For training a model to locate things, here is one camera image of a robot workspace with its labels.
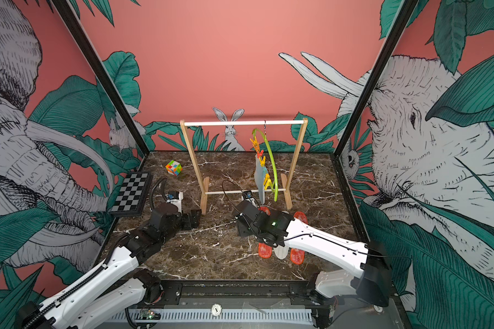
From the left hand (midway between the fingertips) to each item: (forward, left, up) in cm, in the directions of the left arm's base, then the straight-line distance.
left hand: (195, 209), depth 80 cm
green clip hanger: (+6, -30, +20) cm, 36 cm away
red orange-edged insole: (-15, -41, -15) cm, 46 cm away
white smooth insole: (+20, -27, -6) cm, 34 cm away
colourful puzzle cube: (+31, +18, -11) cm, 37 cm away
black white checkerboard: (+14, +35, -12) cm, 39 cm away
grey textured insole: (-14, -34, -15) cm, 40 cm away
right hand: (-6, -19, +2) cm, 20 cm away
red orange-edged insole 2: (-13, -27, -15) cm, 33 cm away
